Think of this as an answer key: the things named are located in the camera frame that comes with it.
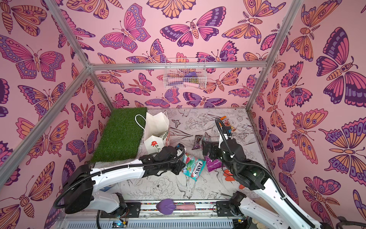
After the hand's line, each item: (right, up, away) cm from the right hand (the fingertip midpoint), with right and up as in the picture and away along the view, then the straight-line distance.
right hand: (211, 140), depth 67 cm
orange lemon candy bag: (+19, +9, +39) cm, 44 cm away
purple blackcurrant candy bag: (+4, -17, +18) cm, 25 cm away
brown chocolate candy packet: (-4, -6, +29) cm, 30 cm away
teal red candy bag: (-8, -16, +12) cm, 22 cm away
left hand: (-12, -15, +11) cm, 22 cm away
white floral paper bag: (-32, +3, +30) cm, 44 cm away
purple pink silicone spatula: (-22, -35, +7) cm, 42 cm away
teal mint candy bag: (+7, -3, +31) cm, 32 cm away
